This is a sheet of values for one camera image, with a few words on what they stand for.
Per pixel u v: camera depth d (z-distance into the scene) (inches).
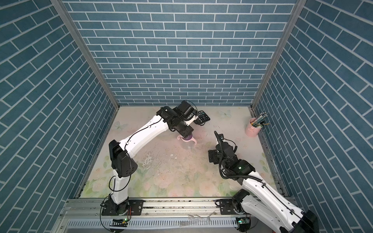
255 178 19.1
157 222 27.8
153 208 29.7
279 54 34.9
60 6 27.4
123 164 20.5
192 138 34.4
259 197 19.0
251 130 38.1
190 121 27.4
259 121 37.9
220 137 26.3
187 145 37.6
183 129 28.2
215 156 27.8
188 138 34.2
